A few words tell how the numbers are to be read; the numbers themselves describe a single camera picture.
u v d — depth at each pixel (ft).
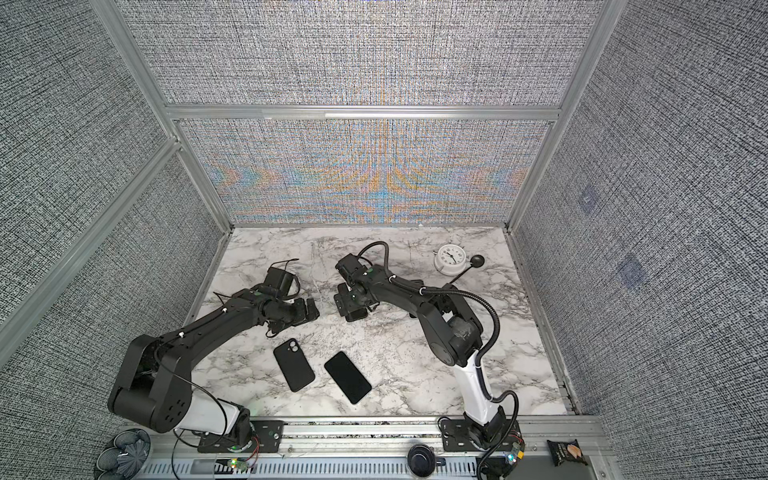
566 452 2.30
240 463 2.30
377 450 2.40
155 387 1.41
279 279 2.35
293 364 2.82
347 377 2.74
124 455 2.27
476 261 3.49
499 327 1.62
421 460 2.37
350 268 2.48
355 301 2.70
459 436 2.40
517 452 2.26
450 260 3.39
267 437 2.41
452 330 1.76
